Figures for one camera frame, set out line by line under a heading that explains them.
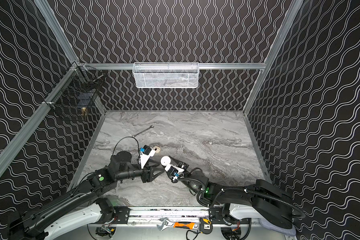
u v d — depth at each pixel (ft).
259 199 1.42
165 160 2.31
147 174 1.99
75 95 3.03
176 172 1.95
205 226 2.26
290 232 2.22
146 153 2.00
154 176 2.07
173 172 1.91
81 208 1.95
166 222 2.38
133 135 3.49
